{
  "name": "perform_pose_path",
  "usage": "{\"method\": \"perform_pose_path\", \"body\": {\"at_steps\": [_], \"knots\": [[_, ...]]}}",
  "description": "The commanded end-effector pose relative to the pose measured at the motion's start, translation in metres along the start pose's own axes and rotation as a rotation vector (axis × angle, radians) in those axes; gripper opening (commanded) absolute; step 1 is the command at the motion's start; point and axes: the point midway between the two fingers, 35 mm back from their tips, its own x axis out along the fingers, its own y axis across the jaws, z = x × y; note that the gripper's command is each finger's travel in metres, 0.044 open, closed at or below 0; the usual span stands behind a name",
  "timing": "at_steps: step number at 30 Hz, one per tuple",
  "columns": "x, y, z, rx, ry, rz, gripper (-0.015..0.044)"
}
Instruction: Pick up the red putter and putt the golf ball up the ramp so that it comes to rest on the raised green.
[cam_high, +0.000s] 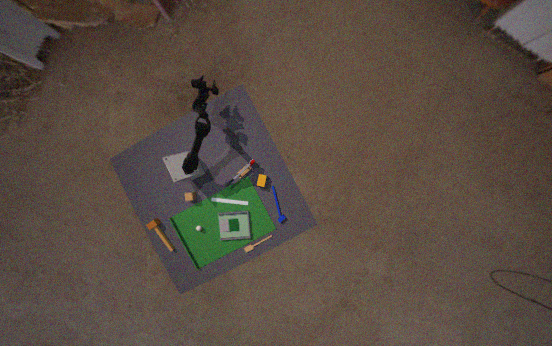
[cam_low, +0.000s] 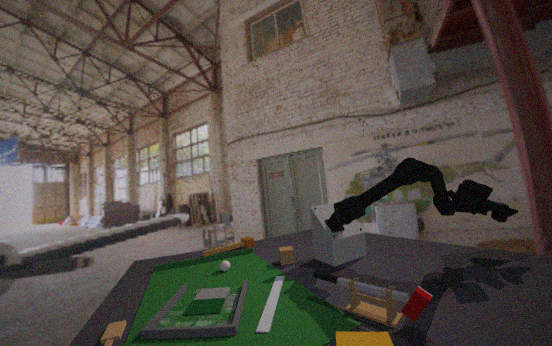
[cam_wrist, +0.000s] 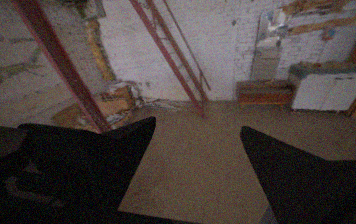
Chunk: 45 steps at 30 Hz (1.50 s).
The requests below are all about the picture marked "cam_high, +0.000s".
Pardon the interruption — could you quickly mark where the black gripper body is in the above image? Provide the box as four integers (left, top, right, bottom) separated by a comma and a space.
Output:
191, 79, 219, 96

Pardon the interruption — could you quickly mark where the blue golf putter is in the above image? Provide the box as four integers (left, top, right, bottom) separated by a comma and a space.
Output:
272, 186, 286, 223

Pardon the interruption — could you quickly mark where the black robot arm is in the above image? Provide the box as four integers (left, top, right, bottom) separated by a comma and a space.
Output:
182, 80, 211, 175

